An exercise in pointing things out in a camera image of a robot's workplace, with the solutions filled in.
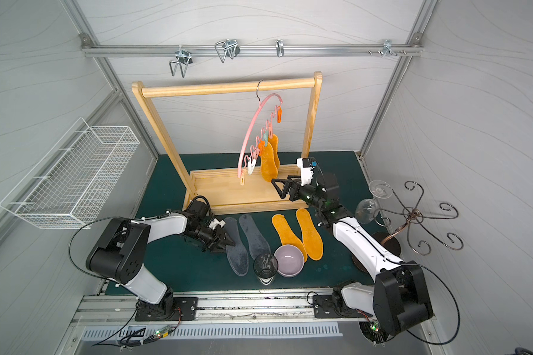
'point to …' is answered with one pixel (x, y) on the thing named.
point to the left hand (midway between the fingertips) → (232, 247)
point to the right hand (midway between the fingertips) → (281, 177)
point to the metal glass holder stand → (420, 231)
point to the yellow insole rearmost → (275, 143)
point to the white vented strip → (203, 331)
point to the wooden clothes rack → (218, 190)
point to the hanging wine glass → (380, 189)
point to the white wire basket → (60, 192)
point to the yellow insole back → (269, 165)
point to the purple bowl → (290, 259)
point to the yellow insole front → (312, 239)
